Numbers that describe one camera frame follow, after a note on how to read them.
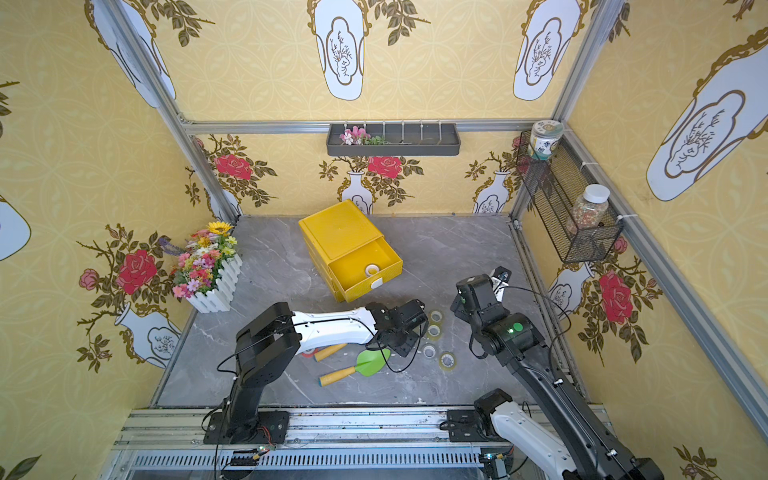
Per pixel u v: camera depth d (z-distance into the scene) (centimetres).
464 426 73
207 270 86
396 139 92
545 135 85
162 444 73
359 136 89
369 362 84
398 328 69
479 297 54
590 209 65
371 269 86
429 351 86
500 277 64
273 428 73
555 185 92
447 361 84
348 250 83
